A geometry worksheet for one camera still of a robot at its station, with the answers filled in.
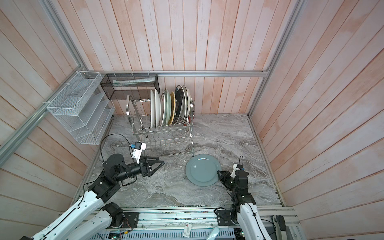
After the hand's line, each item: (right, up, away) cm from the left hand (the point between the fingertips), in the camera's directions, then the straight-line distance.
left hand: (161, 164), depth 68 cm
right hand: (+30, -8, +19) cm, 37 cm away
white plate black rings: (-7, +28, +13) cm, 32 cm away
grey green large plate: (+21, -9, +23) cm, 32 cm away
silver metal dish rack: (+2, +9, +36) cm, 38 cm away
